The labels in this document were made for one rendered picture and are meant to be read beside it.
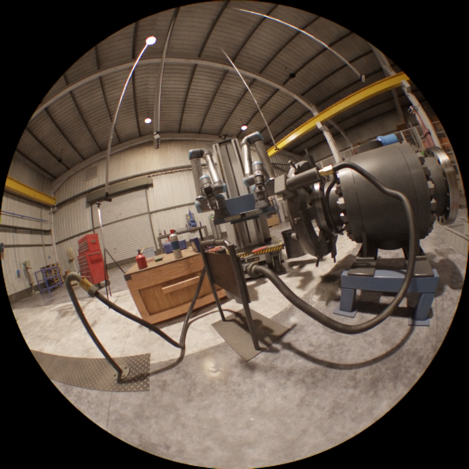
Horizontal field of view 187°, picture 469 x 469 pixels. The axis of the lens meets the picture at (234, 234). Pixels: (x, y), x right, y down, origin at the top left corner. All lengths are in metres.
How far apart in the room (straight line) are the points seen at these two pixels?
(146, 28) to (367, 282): 8.60
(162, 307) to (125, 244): 8.31
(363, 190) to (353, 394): 0.86
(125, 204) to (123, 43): 8.81
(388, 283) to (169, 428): 1.05
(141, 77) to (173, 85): 1.81
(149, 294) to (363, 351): 1.30
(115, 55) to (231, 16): 4.61
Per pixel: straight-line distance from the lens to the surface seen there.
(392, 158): 0.89
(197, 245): 1.13
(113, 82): 8.95
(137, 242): 9.15
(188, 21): 7.91
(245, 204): 1.68
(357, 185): 0.83
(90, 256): 3.69
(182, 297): 1.17
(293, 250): 1.97
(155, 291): 1.14
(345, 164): 0.71
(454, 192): 1.01
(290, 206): 0.88
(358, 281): 0.81
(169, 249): 1.82
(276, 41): 8.55
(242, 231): 1.76
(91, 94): 9.34
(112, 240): 9.73
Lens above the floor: 0.61
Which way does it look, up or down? 4 degrees down
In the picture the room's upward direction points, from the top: 14 degrees counter-clockwise
